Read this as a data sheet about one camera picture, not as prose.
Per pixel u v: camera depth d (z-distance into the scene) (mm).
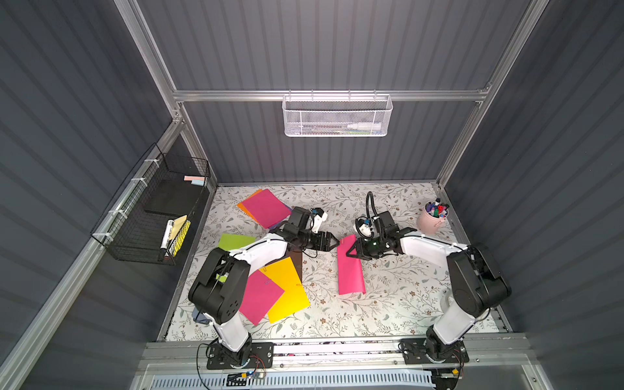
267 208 1123
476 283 491
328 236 802
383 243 718
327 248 788
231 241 1016
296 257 937
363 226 864
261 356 738
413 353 736
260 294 841
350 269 844
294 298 852
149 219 731
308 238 771
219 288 469
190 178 847
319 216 822
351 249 875
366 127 913
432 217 939
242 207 1121
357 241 811
